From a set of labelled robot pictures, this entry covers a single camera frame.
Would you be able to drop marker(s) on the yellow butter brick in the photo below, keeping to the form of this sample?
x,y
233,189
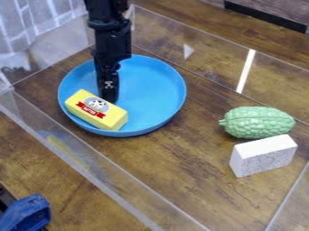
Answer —
x,y
97,111

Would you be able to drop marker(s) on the white checkered cloth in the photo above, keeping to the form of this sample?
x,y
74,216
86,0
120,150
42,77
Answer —
x,y
27,18

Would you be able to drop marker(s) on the white foam brick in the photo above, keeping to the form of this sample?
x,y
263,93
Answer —
x,y
263,155

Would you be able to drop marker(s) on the green bitter gourd toy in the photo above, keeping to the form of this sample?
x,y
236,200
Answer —
x,y
256,122

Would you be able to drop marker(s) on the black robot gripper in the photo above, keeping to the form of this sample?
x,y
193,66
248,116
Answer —
x,y
113,42

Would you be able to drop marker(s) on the blue round tray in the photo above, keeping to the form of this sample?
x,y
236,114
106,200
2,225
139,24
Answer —
x,y
152,94

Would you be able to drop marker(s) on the clear acrylic enclosure wall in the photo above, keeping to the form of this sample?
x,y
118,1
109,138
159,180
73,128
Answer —
x,y
164,181

